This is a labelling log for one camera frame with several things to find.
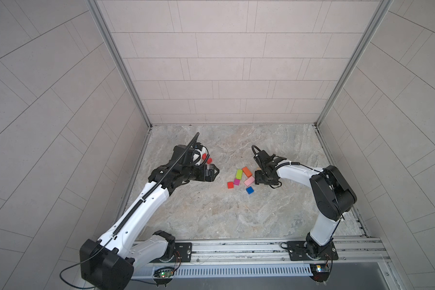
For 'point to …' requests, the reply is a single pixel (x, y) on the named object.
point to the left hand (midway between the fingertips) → (214, 168)
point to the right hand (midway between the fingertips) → (260, 181)
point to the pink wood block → (249, 180)
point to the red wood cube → (230, 185)
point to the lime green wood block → (239, 174)
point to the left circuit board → (164, 272)
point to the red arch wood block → (209, 161)
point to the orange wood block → (246, 171)
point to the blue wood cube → (249, 190)
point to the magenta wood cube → (237, 182)
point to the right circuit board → (319, 267)
